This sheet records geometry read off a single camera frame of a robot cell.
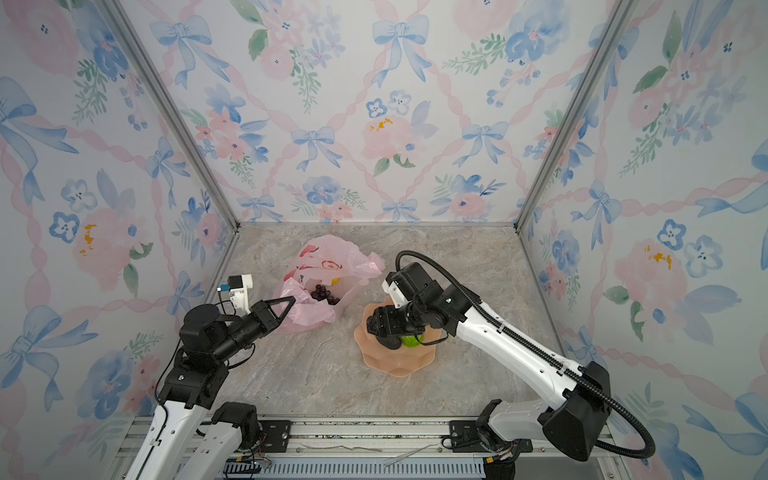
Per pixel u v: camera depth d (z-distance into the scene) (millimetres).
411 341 852
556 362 415
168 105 843
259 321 604
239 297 629
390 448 738
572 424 375
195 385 501
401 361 842
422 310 541
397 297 667
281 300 676
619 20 694
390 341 856
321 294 947
